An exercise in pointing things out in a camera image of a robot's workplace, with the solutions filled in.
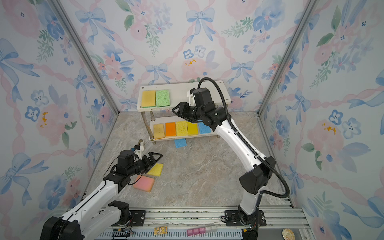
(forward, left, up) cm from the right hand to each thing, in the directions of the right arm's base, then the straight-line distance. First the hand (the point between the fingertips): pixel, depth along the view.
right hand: (173, 110), depth 71 cm
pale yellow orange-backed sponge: (+9, +14, -27) cm, 32 cm away
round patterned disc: (-45, -54, -37) cm, 80 cm away
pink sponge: (-22, +18, -37) cm, 47 cm away
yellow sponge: (-15, +13, -35) cm, 40 cm away
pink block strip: (-45, -10, -34) cm, 57 cm away
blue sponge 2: (+4, 0, -35) cm, 35 cm away
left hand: (-13, +9, -24) cm, 28 cm away
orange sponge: (+11, +7, -28) cm, 31 cm away
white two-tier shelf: (+16, 0, -3) cm, 16 cm away
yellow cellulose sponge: (+12, -1, -28) cm, 31 cm away
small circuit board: (-44, +6, -36) cm, 57 cm away
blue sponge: (+12, -15, -29) cm, 35 cm away
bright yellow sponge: (+12, -8, -29) cm, 32 cm away
